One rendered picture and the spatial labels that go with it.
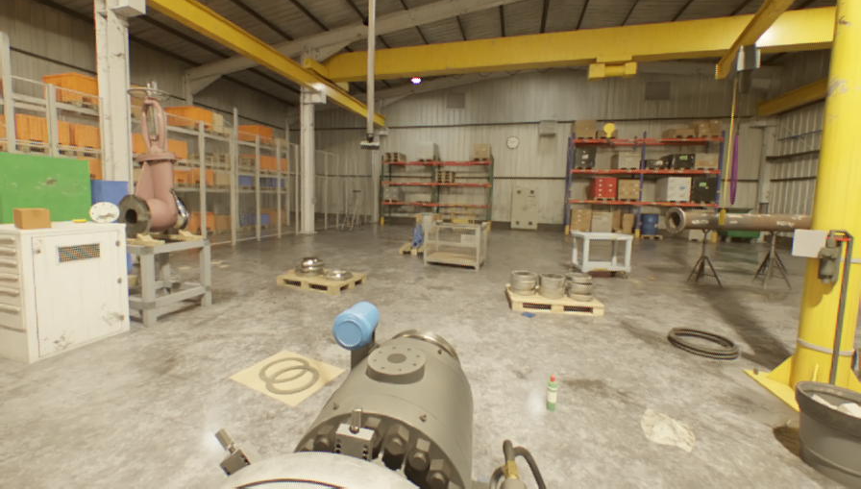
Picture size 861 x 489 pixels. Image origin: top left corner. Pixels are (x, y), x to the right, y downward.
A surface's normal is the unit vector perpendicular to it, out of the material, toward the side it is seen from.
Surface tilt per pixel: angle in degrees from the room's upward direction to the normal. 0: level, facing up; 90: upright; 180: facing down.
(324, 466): 2
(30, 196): 90
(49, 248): 90
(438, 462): 11
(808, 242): 90
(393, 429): 22
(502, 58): 90
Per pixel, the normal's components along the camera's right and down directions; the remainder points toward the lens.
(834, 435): -0.91, 0.09
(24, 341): -0.26, 0.07
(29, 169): 0.97, 0.04
